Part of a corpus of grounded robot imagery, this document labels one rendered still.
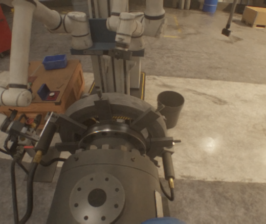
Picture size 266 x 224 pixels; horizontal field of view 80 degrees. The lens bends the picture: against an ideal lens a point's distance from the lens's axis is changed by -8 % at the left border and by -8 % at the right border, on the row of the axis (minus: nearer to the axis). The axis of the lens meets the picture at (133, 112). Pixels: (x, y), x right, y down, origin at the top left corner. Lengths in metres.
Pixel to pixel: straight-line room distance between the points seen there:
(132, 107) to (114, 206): 0.53
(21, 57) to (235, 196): 1.96
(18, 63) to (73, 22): 0.72
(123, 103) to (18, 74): 0.55
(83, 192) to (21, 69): 0.65
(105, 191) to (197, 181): 1.26
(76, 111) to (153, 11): 0.86
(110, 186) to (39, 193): 1.25
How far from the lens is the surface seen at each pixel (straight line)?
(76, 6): 7.18
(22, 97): 0.95
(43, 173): 1.98
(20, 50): 1.00
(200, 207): 1.76
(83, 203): 0.72
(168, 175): 1.27
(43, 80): 2.36
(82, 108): 1.02
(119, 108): 0.99
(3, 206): 2.02
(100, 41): 1.72
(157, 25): 1.37
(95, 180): 0.74
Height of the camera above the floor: 1.59
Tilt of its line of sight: 43 degrees down
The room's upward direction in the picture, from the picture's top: straight up
